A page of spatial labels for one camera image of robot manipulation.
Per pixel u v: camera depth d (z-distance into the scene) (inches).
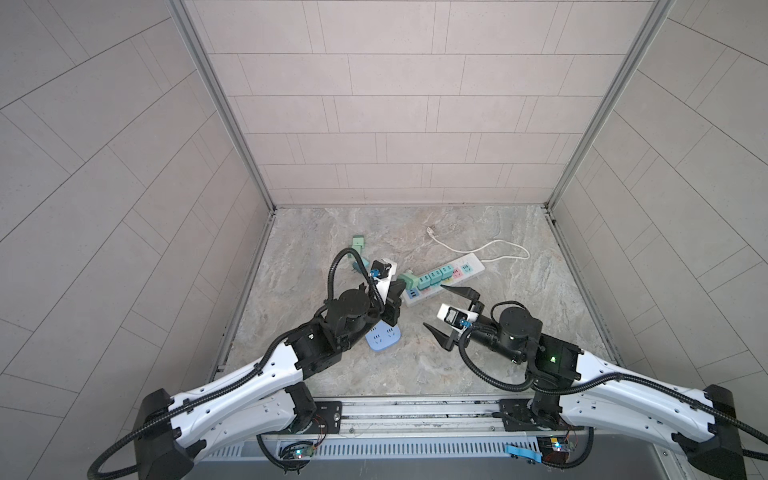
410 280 26.8
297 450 25.4
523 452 25.5
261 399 22.3
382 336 32.0
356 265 21.2
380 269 22.0
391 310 23.1
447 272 35.9
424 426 27.9
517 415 27.9
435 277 35.2
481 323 21.3
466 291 23.7
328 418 27.9
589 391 18.7
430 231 42.6
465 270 37.8
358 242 40.2
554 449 26.7
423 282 34.8
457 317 20.3
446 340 22.9
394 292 23.5
